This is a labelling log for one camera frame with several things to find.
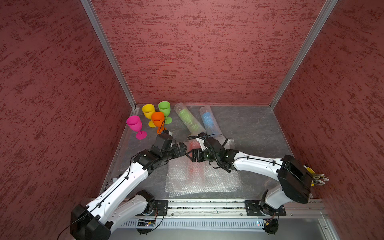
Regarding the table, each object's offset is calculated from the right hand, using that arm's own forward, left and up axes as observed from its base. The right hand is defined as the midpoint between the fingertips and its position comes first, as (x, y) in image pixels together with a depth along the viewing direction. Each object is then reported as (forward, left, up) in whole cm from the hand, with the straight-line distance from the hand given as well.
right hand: (191, 156), depth 81 cm
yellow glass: (+34, +30, +3) cm, 46 cm away
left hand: (0, +6, +5) cm, 8 cm away
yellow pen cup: (-9, -64, -3) cm, 64 cm away
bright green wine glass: (+37, +19, +3) cm, 41 cm away
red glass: (-8, -3, -1) cm, 8 cm away
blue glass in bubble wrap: (+25, -13, -4) cm, 28 cm away
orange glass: (+23, +21, +5) cm, 32 cm away
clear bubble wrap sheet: (-8, +4, -9) cm, 13 cm away
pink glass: (+20, +34, +6) cm, 40 cm away
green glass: (+25, -1, -4) cm, 25 cm away
